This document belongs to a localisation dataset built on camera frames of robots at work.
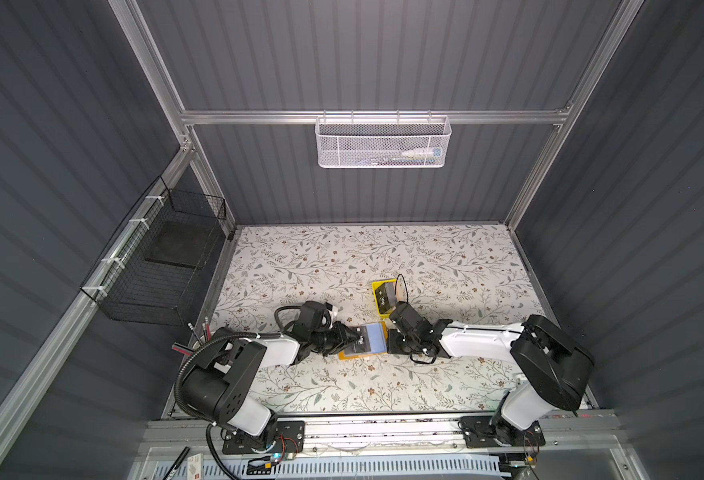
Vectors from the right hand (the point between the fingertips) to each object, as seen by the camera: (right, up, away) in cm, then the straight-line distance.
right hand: (388, 346), depth 89 cm
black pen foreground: (-53, -22, -19) cm, 60 cm away
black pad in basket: (-55, +31, -12) cm, 65 cm away
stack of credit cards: (0, +14, +6) cm, 15 cm away
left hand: (-9, +3, -1) cm, 9 cm away
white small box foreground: (-47, -22, -20) cm, 56 cm away
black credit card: (-8, +1, -1) cm, 8 cm away
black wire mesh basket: (-60, +24, -16) cm, 67 cm away
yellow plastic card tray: (-4, +17, +10) cm, 20 cm away
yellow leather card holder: (-4, +1, 0) cm, 4 cm away
